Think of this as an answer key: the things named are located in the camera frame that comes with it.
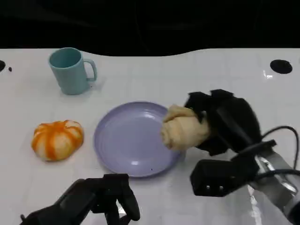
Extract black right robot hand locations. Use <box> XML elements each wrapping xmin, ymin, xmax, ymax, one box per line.
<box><xmin>183</xmin><ymin>89</ymin><xmax>263</xmax><ymax>157</ymax></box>

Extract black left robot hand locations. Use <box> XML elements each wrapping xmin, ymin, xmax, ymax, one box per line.
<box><xmin>53</xmin><ymin>173</ymin><xmax>141</xmax><ymax>225</ymax></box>

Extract beige towel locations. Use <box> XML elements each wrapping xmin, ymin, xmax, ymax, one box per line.
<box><xmin>160</xmin><ymin>104</ymin><xmax>211</xmax><ymax>150</ymax></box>

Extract lilac plate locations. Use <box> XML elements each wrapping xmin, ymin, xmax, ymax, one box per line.
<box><xmin>93</xmin><ymin>101</ymin><xmax>184</xmax><ymax>178</ymax></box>

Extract orange and white toy bread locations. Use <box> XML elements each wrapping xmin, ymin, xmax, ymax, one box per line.
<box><xmin>31</xmin><ymin>120</ymin><xmax>84</xmax><ymax>162</ymax></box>

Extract pale green mug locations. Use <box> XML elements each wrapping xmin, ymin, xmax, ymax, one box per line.
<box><xmin>48</xmin><ymin>47</ymin><xmax>98</xmax><ymax>96</ymax></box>

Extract black backdrop cloth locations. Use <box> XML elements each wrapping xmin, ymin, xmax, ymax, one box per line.
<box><xmin>0</xmin><ymin>0</ymin><xmax>300</xmax><ymax>57</ymax></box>

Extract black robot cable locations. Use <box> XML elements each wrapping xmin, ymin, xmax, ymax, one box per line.
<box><xmin>254</xmin><ymin>169</ymin><xmax>300</xmax><ymax>181</ymax></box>
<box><xmin>259</xmin><ymin>126</ymin><xmax>300</xmax><ymax>170</ymax></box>

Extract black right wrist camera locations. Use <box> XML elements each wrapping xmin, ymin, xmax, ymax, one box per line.
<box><xmin>189</xmin><ymin>140</ymin><xmax>278</xmax><ymax>198</ymax></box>

